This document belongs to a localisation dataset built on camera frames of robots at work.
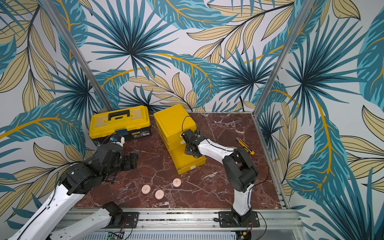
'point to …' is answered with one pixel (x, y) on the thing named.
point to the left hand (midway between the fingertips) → (129, 160)
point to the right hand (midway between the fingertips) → (191, 150)
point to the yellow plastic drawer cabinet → (171, 123)
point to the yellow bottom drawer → (184, 162)
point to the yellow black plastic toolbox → (135, 119)
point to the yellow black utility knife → (246, 147)
